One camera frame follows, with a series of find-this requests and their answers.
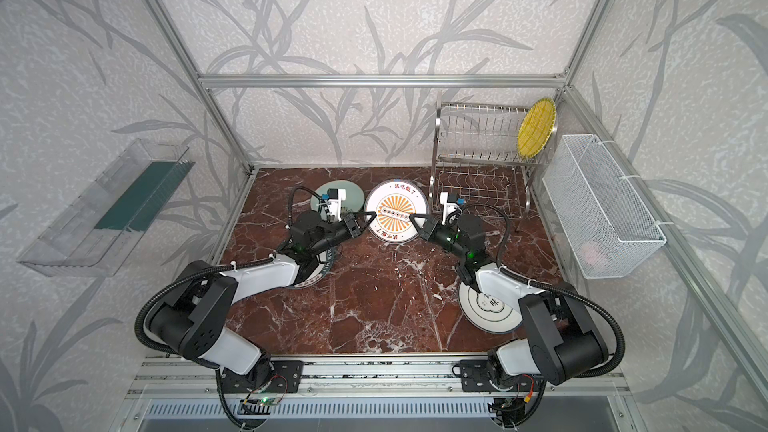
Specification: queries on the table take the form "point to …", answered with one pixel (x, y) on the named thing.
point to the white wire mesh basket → (608, 225)
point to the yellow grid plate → (536, 128)
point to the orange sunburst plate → (393, 201)
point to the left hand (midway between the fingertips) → (380, 210)
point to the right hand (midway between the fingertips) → (411, 209)
